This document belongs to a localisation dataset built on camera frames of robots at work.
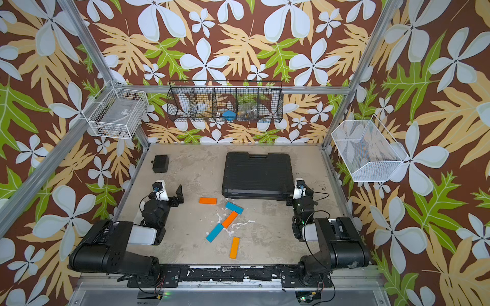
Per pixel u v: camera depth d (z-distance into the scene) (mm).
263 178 946
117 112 862
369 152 813
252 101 968
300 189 757
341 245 448
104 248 443
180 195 843
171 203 808
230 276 750
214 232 869
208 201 958
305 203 692
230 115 934
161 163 1078
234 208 934
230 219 889
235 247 821
